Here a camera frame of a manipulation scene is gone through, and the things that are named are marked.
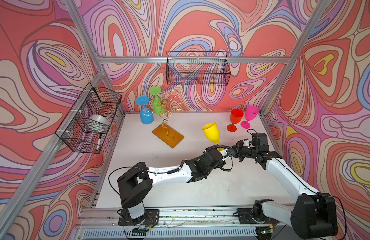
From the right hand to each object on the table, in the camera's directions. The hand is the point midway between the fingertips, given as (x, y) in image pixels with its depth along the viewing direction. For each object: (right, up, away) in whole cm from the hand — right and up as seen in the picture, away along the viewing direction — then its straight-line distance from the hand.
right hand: (225, 150), depth 81 cm
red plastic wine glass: (+12, +20, +18) cm, 29 cm away
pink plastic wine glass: (+22, +22, +18) cm, 36 cm away
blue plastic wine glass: (-45, +19, +7) cm, 49 cm away
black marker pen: (-65, +5, -8) cm, 65 cm away
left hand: (-3, +1, -3) cm, 4 cm away
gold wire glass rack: (-38, +30, +39) cm, 62 cm away
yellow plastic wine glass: (-8, +10, -4) cm, 14 cm away
